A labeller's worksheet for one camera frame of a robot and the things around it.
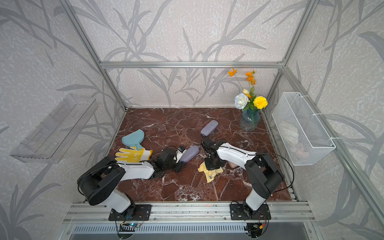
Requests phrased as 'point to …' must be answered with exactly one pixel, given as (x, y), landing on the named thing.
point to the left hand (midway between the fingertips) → (182, 161)
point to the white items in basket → (289, 134)
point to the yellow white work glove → (133, 155)
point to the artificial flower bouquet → (248, 100)
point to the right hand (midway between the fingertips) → (210, 165)
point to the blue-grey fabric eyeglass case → (189, 153)
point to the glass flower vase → (249, 119)
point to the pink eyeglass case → (232, 165)
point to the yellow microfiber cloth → (210, 175)
